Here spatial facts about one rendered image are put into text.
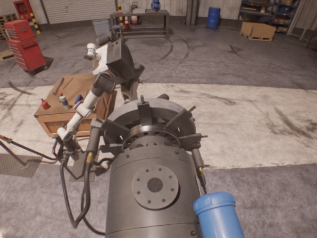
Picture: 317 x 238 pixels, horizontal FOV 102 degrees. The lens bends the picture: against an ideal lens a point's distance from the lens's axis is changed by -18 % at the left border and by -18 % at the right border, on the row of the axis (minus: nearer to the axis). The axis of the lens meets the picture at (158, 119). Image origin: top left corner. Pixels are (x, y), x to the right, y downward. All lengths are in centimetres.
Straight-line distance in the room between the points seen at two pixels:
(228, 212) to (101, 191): 140
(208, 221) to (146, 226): 26
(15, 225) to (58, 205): 46
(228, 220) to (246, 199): 129
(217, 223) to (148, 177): 35
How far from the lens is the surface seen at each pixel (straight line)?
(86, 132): 222
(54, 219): 191
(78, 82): 258
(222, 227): 62
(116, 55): 120
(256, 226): 187
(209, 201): 62
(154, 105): 101
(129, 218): 77
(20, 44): 461
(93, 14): 979
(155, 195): 72
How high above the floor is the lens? 160
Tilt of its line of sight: 44 degrees down
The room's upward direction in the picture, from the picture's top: straight up
